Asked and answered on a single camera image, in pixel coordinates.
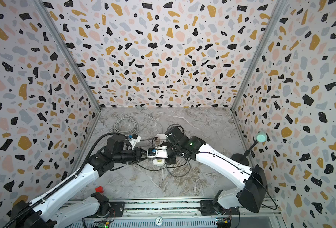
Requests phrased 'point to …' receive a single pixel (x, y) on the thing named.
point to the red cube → (99, 189)
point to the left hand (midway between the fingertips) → (153, 155)
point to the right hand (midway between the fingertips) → (160, 155)
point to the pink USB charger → (156, 138)
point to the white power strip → (160, 138)
